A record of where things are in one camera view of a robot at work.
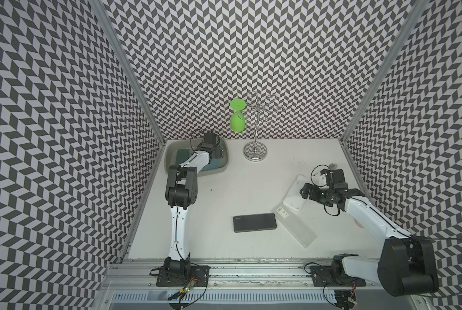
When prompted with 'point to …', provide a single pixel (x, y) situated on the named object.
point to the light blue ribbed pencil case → (218, 159)
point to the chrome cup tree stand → (256, 150)
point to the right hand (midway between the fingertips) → (309, 196)
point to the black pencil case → (254, 222)
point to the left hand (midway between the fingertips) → (212, 150)
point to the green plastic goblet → (237, 119)
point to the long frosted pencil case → (296, 223)
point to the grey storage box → (171, 146)
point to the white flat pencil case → (293, 199)
